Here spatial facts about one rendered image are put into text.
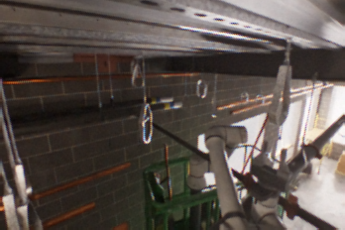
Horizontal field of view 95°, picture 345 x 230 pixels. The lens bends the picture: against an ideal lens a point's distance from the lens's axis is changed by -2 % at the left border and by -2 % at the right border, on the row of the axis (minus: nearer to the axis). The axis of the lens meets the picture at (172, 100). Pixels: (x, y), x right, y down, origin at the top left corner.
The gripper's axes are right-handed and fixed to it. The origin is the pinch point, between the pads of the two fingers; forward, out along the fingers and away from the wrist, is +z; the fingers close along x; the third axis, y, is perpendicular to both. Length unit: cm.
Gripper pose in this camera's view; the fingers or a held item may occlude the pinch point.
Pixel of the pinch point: (273, 150)
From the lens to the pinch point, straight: 73.1
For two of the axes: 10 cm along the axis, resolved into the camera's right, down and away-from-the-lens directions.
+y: 8.2, -1.3, 5.7
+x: 5.8, 1.8, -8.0
